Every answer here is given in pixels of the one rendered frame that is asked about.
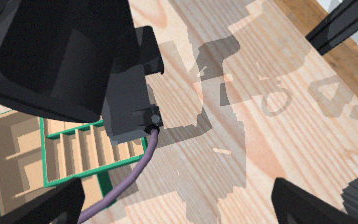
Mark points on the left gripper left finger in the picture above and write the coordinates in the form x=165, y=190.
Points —
x=62, y=205

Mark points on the green jewelry box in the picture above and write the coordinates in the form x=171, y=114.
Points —
x=21, y=175

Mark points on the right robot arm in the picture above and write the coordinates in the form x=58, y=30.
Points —
x=56, y=56

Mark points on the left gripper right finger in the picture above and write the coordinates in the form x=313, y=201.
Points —
x=294, y=205

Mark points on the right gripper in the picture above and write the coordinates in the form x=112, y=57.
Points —
x=126, y=106

